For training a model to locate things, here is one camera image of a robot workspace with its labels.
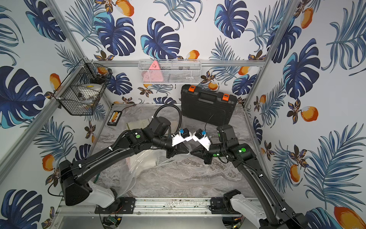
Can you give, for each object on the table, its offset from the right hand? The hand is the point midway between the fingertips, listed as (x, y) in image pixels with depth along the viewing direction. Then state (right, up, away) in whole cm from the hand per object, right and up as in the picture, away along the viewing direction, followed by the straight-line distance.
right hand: (193, 149), depth 68 cm
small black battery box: (-58, +16, +43) cm, 74 cm away
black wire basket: (-66, +30, +15) cm, 74 cm away
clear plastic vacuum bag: (-25, -6, 0) cm, 26 cm away
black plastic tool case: (+14, +22, +24) cm, 35 cm away
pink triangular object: (-24, +43, +22) cm, 54 cm away
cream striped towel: (-38, +11, +37) cm, 54 cm away
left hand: (-3, +2, -2) cm, 4 cm away
